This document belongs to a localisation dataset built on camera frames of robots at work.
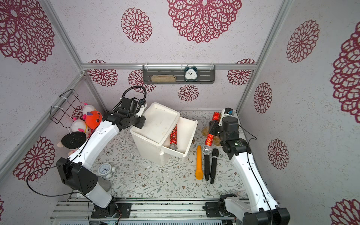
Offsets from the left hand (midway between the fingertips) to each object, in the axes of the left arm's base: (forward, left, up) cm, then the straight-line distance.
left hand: (141, 120), depth 82 cm
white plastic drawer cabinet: (-11, -15, -1) cm, 18 cm away
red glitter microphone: (-14, -19, -5) cm, 24 cm away
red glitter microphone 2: (-18, -36, -1) cm, 41 cm away
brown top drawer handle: (-12, -30, -4) cm, 33 cm away
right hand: (-5, -40, +5) cm, 41 cm away
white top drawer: (+1, -26, -9) cm, 28 cm away
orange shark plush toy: (+4, +32, -5) cm, 33 cm away
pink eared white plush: (+14, +40, -4) cm, 43 cm away
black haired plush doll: (-13, +36, -2) cm, 38 cm away
